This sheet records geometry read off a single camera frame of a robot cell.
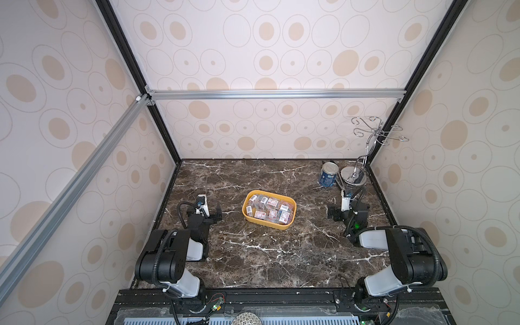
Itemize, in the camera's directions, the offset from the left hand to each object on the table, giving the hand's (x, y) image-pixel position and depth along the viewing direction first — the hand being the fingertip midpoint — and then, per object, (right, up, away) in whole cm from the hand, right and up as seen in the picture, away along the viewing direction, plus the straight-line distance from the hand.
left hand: (212, 199), depth 90 cm
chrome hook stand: (+86, +34, +20) cm, 94 cm away
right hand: (+62, -3, +5) cm, 62 cm away
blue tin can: (+55, +12, +12) cm, 58 cm away
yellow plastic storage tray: (+25, -5, +5) cm, 26 cm away
